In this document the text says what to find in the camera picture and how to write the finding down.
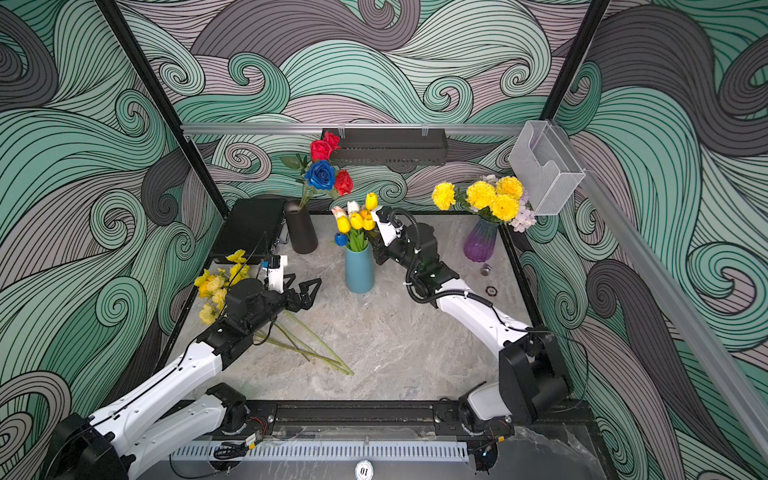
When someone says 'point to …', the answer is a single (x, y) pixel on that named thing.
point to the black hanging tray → (390, 146)
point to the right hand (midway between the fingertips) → (363, 229)
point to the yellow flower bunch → (294, 349)
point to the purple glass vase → (480, 238)
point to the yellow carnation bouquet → (499, 201)
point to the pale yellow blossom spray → (213, 286)
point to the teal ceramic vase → (360, 270)
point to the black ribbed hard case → (250, 226)
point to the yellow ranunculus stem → (290, 353)
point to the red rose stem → (343, 185)
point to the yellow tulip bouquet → (354, 223)
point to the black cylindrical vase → (302, 233)
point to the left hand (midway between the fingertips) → (307, 275)
